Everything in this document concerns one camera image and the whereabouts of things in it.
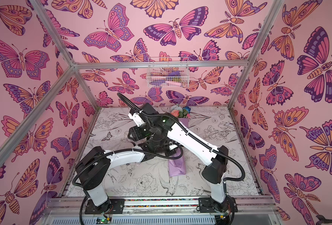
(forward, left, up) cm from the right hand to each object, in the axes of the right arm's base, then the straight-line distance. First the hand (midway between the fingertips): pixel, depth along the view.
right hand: (131, 132), depth 69 cm
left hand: (+4, -24, -18) cm, 30 cm away
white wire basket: (+47, -17, +4) cm, 50 cm away
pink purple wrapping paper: (-8, -23, -24) cm, 34 cm away
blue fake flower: (+41, -33, -24) cm, 58 cm away
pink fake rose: (+34, -23, -22) cm, 47 cm away
